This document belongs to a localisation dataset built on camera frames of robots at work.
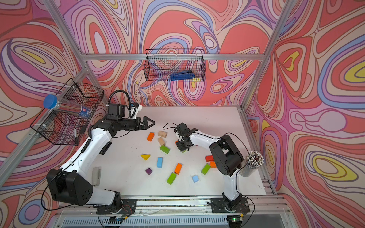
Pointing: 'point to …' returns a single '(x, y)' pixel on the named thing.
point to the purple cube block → (148, 171)
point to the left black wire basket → (62, 128)
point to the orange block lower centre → (178, 168)
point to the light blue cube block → (195, 178)
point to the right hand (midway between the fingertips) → (183, 149)
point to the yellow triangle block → (146, 156)
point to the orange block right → (213, 165)
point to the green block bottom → (171, 178)
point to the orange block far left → (150, 137)
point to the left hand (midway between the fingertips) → (151, 123)
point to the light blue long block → (159, 162)
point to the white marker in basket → (75, 137)
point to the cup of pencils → (254, 160)
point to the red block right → (209, 158)
